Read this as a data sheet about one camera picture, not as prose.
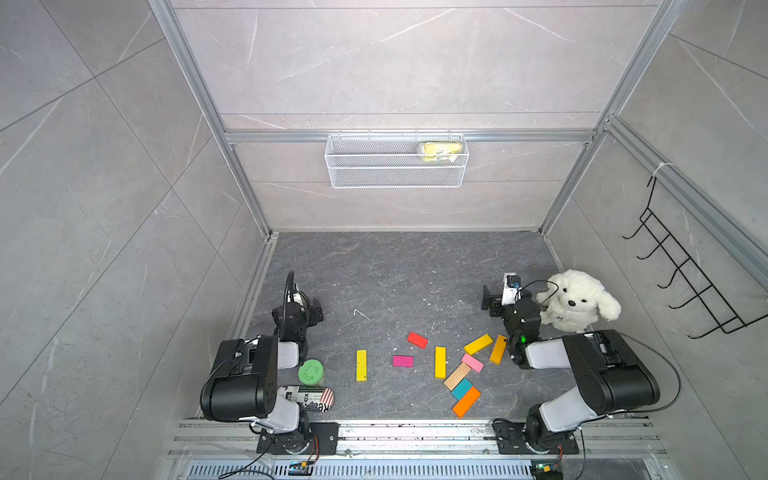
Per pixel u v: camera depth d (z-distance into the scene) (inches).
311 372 31.5
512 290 30.7
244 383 17.7
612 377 17.8
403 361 33.9
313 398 30.3
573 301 31.8
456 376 32.8
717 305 23.7
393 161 39.6
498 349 34.5
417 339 35.7
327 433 29.0
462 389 31.7
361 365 33.1
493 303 32.4
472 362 33.7
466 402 31.3
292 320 28.1
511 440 28.6
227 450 28.5
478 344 34.8
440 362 33.6
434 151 33.5
